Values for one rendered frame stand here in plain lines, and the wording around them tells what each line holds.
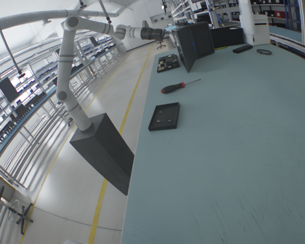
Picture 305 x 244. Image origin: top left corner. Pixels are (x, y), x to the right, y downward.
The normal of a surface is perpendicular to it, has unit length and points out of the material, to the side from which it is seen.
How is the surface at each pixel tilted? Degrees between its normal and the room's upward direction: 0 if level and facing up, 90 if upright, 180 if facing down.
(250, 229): 0
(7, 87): 82
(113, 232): 0
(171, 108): 0
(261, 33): 90
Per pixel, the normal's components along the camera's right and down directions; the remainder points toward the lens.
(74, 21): 0.63, 0.41
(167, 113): -0.34, -0.74
